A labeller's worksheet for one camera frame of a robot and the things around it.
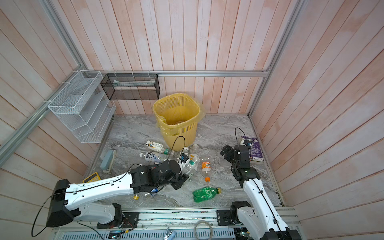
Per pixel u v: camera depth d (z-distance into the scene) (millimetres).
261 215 440
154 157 903
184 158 613
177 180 536
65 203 393
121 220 659
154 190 515
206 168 877
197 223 730
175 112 1010
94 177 866
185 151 1004
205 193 797
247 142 701
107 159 902
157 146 954
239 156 605
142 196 780
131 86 1071
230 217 674
